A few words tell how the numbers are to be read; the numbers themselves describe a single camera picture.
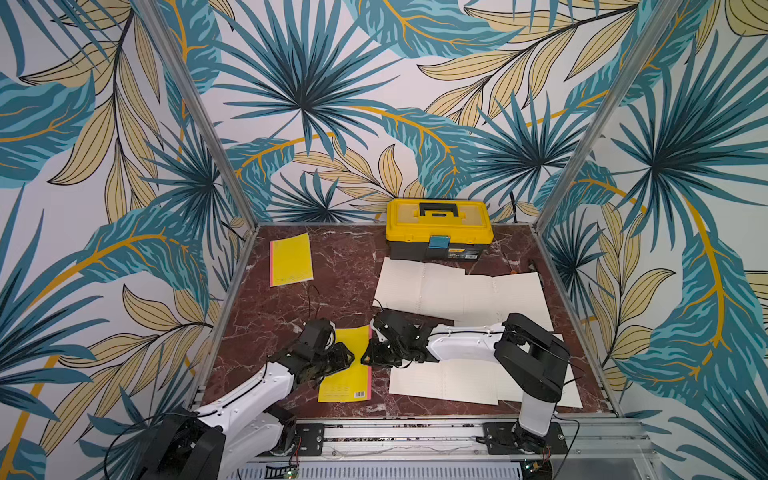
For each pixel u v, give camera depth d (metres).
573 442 0.70
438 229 1.00
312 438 0.73
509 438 0.73
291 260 1.07
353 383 0.82
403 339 0.68
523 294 1.01
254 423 0.57
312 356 0.66
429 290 1.04
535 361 0.48
